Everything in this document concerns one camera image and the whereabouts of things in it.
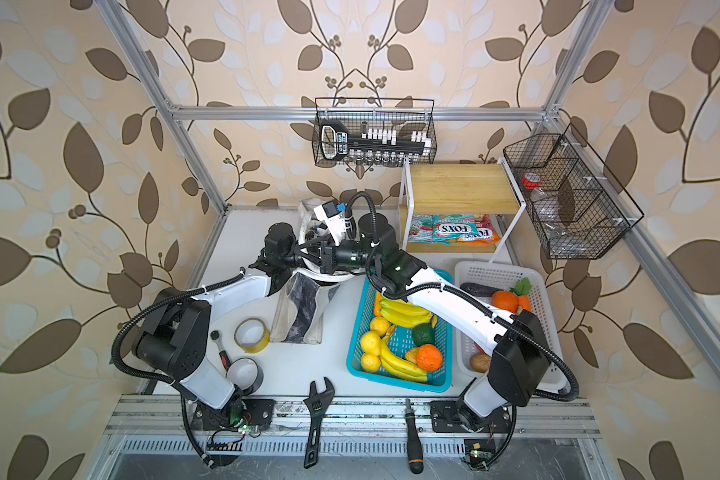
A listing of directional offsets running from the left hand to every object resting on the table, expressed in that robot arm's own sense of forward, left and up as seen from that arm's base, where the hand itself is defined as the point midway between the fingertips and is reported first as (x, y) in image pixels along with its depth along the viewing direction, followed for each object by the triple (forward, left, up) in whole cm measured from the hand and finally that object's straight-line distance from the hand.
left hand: (355, 257), depth 74 cm
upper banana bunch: (-4, -13, -23) cm, 27 cm away
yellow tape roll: (-14, +28, -26) cm, 41 cm away
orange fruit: (-19, -19, -16) cm, 31 cm away
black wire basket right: (+18, -61, +2) cm, 63 cm away
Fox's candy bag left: (+15, -24, -6) cm, 29 cm away
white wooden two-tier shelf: (+20, -27, +6) cm, 34 cm away
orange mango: (-1, -6, -22) cm, 23 cm away
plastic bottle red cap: (+10, -47, +8) cm, 49 cm away
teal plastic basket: (-22, -22, -23) cm, 39 cm away
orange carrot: (+4, -50, -20) cm, 54 cm away
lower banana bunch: (-20, -12, -21) cm, 31 cm away
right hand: (-5, +12, +9) cm, 16 cm away
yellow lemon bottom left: (-19, -5, -22) cm, 29 cm away
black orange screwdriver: (-37, -15, -24) cm, 46 cm away
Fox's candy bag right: (+16, -38, -7) cm, 42 cm away
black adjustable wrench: (-28, +9, -25) cm, 38 cm away
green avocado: (-11, -19, -20) cm, 30 cm away
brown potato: (-18, -34, -21) cm, 43 cm away
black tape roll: (-22, +30, -27) cm, 45 cm away
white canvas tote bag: (-8, +14, -10) cm, 19 cm away
